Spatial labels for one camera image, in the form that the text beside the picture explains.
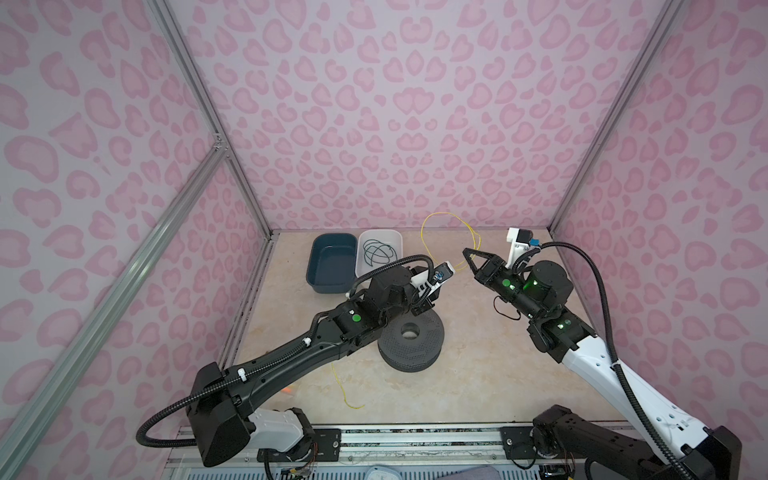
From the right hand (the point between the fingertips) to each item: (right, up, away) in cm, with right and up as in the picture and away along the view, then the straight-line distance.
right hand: (464, 251), depth 66 cm
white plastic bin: (-16, +6, +49) cm, 52 cm away
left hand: (-6, -4, +3) cm, 8 cm away
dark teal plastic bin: (-39, -4, +48) cm, 62 cm away
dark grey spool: (-10, -26, +18) cm, 33 cm away
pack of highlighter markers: (-45, -38, +16) cm, 61 cm away
